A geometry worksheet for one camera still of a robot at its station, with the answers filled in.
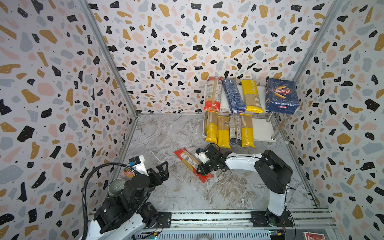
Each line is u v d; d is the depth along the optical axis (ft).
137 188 1.48
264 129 3.54
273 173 1.64
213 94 2.61
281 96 2.45
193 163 2.93
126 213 1.50
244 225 2.41
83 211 1.40
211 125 3.30
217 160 2.38
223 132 3.28
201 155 2.80
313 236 2.26
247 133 3.25
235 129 3.29
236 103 2.45
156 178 1.87
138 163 1.83
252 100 2.55
